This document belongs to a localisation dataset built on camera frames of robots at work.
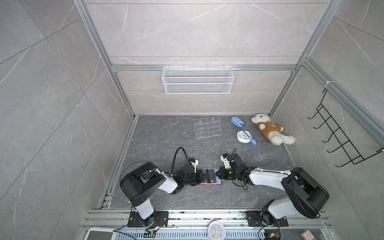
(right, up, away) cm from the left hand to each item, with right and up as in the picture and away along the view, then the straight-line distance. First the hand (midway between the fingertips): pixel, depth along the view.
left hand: (210, 174), depth 86 cm
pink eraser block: (+44, -23, -17) cm, 52 cm away
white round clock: (+1, -21, -17) cm, 27 cm away
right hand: (+4, 0, +3) cm, 5 cm away
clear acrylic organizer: (0, +27, +21) cm, 35 cm away
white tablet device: (-51, -20, -20) cm, 58 cm away
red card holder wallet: (+5, -4, -2) cm, 7 cm away
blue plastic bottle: (+23, +32, +22) cm, 45 cm away
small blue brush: (+31, +18, +14) cm, 38 cm away
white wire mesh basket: (-7, +60, +15) cm, 62 cm away
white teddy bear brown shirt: (+44, +25, +15) cm, 53 cm away
